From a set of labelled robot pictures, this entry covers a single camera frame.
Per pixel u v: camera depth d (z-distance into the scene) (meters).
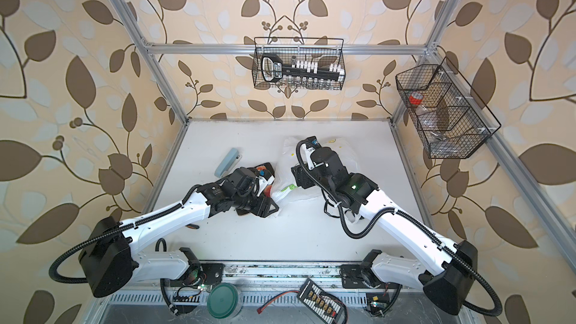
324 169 0.53
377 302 0.71
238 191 0.65
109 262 0.40
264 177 0.73
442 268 0.38
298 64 0.82
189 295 0.74
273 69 0.85
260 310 0.69
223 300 0.62
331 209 0.89
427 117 0.71
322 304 0.68
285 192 0.77
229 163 0.99
